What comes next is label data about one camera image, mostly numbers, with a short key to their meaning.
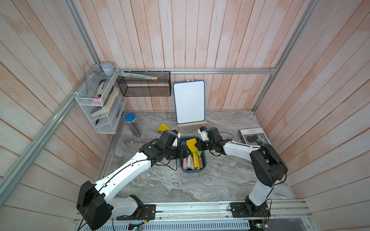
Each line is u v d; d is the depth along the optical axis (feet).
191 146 3.06
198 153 3.01
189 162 2.86
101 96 2.31
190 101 3.06
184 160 2.88
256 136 3.30
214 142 2.45
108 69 2.72
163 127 3.53
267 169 1.57
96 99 2.30
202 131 2.81
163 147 1.87
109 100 2.67
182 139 3.22
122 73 2.97
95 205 1.24
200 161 2.92
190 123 3.35
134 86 3.51
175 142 2.01
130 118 2.96
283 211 2.45
